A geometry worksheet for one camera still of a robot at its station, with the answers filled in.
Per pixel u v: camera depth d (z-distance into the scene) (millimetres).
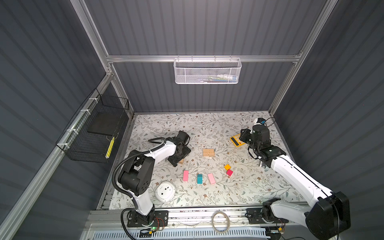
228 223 720
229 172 893
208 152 963
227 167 911
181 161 915
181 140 754
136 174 475
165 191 789
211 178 866
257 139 620
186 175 883
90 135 721
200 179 868
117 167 443
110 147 691
